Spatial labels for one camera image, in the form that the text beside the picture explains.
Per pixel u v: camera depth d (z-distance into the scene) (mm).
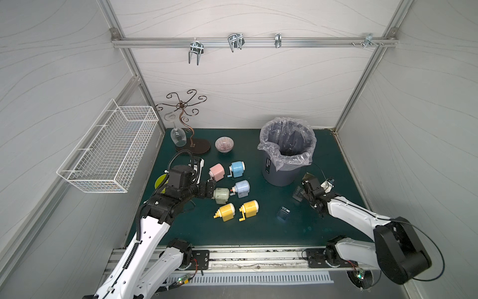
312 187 702
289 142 945
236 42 765
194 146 1108
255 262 736
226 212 795
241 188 859
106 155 689
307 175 1005
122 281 383
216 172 929
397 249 416
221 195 840
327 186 775
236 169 934
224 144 1111
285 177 956
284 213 861
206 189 638
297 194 924
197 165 603
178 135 884
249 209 803
